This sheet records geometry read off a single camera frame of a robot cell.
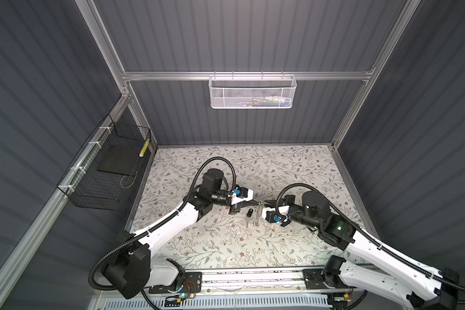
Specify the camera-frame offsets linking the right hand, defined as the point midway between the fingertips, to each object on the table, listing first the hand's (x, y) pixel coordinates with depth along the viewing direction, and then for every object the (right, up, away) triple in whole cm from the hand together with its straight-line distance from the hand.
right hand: (270, 198), depth 70 cm
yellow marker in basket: (-52, +20, +11) cm, 57 cm away
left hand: (-4, -1, +1) cm, 5 cm away
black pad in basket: (-56, +15, +3) cm, 58 cm away
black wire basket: (-63, +9, +3) cm, 64 cm away
